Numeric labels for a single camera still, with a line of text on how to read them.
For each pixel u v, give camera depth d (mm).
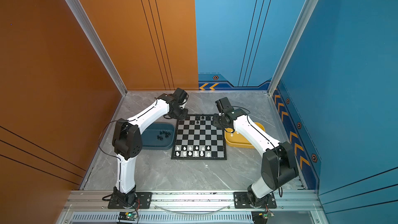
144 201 740
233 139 934
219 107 685
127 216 709
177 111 780
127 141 527
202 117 1016
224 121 602
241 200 725
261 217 706
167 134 966
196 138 935
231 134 940
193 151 868
